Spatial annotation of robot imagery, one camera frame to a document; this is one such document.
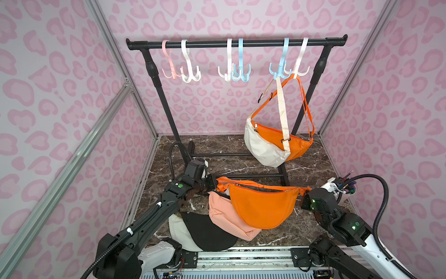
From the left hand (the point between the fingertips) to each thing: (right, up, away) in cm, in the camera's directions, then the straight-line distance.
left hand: (220, 180), depth 80 cm
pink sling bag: (+1, -15, -2) cm, 15 cm away
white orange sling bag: (+23, +16, +8) cm, 29 cm away
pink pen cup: (+60, -4, +1) cm, 60 cm away
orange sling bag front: (+18, -10, -4) cm, 22 cm away
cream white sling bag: (-17, -24, -1) cm, 30 cm away
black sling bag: (-5, -24, -3) cm, 24 cm away
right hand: (+36, -4, -5) cm, 37 cm away
